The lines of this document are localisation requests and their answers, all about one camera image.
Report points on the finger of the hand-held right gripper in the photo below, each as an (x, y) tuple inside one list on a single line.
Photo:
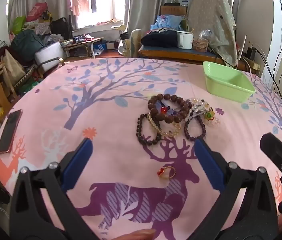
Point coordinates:
[(281, 155)]

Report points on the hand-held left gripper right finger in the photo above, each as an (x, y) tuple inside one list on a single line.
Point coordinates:
[(208, 162)]

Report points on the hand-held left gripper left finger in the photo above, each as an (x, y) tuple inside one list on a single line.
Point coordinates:
[(79, 160)]

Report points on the green plastic tray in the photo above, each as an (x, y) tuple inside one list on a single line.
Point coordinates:
[(221, 76)]

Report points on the person's left hand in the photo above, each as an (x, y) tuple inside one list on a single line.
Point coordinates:
[(141, 235)]

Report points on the pink printed blanket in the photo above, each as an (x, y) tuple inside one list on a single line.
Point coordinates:
[(105, 130)]

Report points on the smartphone with pink case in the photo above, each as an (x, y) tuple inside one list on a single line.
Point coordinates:
[(9, 132)]

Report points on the white padded stool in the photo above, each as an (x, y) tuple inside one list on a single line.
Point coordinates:
[(49, 53)]

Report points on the wooden desk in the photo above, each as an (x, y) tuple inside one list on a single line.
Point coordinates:
[(171, 53)]

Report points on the low folding table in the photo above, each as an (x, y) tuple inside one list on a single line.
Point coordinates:
[(83, 43)]

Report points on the small woven basket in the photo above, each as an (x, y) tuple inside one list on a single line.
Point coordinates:
[(200, 45)]

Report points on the white enamel mug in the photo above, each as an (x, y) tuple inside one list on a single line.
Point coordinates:
[(184, 40)]

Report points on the dark green bag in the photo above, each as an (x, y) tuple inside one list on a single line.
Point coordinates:
[(27, 43)]

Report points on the clear plastic bag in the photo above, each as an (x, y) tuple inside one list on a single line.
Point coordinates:
[(205, 33)]

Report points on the beige chair back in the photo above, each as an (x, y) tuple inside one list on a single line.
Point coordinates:
[(133, 42)]

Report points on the folded dark clothes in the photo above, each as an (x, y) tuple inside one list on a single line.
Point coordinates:
[(158, 38)]

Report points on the beige dotted cloth cover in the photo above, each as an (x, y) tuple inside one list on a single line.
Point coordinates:
[(213, 17)]

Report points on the blue clothes pile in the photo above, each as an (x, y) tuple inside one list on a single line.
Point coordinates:
[(167, 22)]

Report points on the cardboard box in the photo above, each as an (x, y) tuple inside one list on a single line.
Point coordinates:
[(172, 10)]

